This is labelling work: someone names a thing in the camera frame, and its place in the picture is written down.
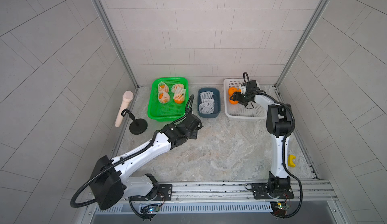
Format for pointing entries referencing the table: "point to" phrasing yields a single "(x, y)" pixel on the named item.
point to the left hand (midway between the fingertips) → (195, 128)
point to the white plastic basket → (239, 111)
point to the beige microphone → (127, 96)
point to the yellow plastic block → (290, 160)
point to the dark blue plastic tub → (217, 102)
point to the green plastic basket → (169, 112)
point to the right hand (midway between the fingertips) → (234, 97)
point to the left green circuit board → (154, 209)
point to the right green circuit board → (279, 208)
